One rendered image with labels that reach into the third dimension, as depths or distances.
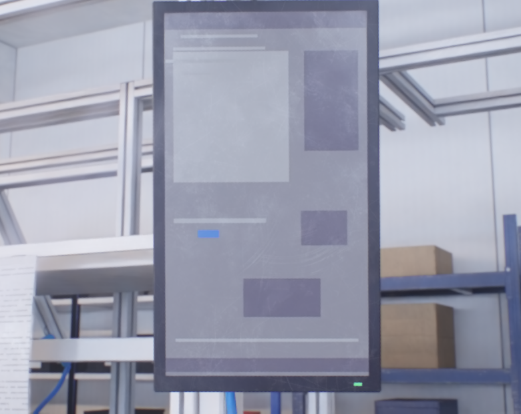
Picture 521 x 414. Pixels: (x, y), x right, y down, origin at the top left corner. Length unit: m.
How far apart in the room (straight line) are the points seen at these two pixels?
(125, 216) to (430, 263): 2.39
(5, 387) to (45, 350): 0.13
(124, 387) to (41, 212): 4.12
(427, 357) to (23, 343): 2.94
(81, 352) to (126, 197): 0.66
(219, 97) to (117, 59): 4.98
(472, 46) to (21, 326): 1.13
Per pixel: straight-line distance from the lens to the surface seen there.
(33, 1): 1.75
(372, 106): 1.12
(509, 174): 4.76
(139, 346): 1.55
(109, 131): 5.95
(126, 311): 2.15
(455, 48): 2.01
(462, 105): 2.40
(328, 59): 1.12
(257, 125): 1.11
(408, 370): 4.27
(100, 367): 5.08
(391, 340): 4.32
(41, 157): 3.07
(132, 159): 2.20
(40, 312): 2.81
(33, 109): 2.45
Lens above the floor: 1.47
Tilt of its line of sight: 11 degrees up
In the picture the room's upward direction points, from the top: straight up
